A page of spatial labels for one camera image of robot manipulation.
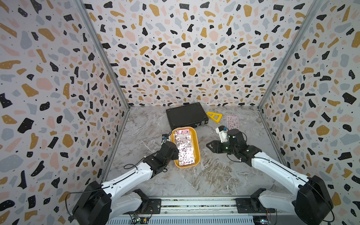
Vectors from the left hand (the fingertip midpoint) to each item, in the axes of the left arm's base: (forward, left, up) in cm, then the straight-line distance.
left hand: (177, 148), depth 84 cm
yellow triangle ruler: (+36, -34, -12) cm, 51 cm away
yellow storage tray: (+9, -11, -1) cm, 14 cm away
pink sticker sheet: (+29, -43, -12) cm, 54 cm away
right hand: (0, -19, +5) cm, 19 cm away
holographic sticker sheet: (+7, -4, -1) cm, 8 cm away
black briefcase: (+32, -10, -6) cm, 34 cm away
